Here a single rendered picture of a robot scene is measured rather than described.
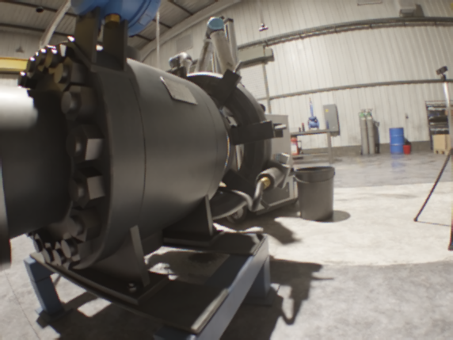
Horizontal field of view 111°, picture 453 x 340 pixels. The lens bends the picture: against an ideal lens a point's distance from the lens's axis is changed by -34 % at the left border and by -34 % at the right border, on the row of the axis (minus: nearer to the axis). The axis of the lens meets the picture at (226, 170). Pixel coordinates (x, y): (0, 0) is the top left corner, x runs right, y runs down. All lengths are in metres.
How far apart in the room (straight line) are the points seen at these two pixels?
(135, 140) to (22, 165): 0.22
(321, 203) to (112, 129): 1.51
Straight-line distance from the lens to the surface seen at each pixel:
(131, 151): 0.43
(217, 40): 1.74
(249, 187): 1.03
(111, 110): 0.42
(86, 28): 0.54
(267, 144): 1.03
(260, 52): 10.03
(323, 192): 1.69
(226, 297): 0.54
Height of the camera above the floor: 0.56
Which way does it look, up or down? 5 degrees down
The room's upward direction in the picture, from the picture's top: 6 degrees counter-clockwise
